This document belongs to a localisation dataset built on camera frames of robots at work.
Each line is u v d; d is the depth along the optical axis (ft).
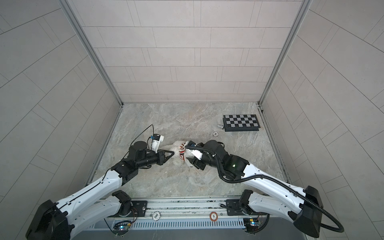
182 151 2.35
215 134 3.25
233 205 2.37
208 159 1.90
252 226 2.24
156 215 2.28
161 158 2.17
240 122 3.34
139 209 2.32
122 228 2.14
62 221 1.25
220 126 3.34
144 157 2.04
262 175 1.51
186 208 2.40
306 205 1.27
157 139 2.28
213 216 2.28
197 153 1.96
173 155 2.44
